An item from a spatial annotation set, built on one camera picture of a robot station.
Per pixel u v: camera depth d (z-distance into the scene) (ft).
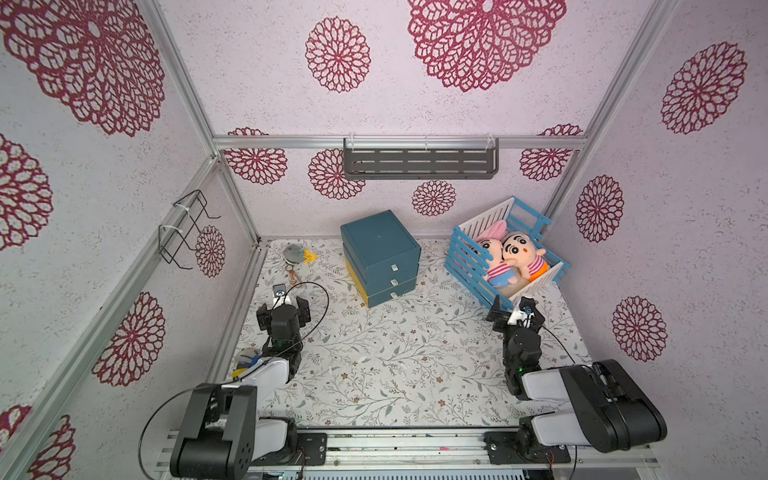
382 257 2.83
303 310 2.74
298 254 3.59
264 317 2.55
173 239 2.41
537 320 2.58
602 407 1.44
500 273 3.14
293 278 3.58
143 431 1.38
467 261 3.26
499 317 2.56
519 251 3.19
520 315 2.40
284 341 2.21
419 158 3.02
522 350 2.18
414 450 2.46
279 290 2.46
